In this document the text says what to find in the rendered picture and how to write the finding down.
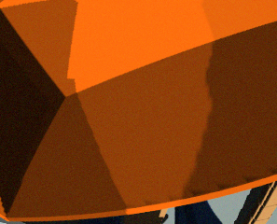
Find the orange bin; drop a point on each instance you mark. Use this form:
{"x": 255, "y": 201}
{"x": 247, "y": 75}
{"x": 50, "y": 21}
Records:
{"x": 118, "y": 107}

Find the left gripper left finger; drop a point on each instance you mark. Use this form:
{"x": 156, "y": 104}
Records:
{"x": 101, "y": 220}

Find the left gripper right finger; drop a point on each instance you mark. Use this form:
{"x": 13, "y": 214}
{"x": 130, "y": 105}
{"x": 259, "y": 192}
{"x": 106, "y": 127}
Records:
{"x": 195, "y": 213}

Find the hammer with grey head and wooden handle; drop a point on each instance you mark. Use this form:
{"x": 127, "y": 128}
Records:
{"x": 264, "y": 206}

